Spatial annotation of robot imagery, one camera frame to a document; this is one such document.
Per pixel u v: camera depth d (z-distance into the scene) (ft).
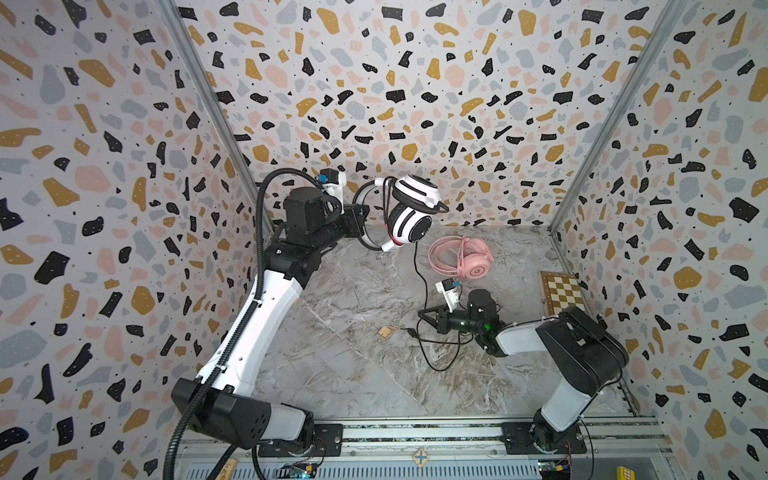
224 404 1.23
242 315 1.41
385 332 3.02
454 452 2.41
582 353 1.60
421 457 2.33
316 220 1.72
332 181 1.92
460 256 3.42
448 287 2.68
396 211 1.90
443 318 2.61
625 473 2.26
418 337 2.96
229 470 2.26
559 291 3.29
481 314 2.37
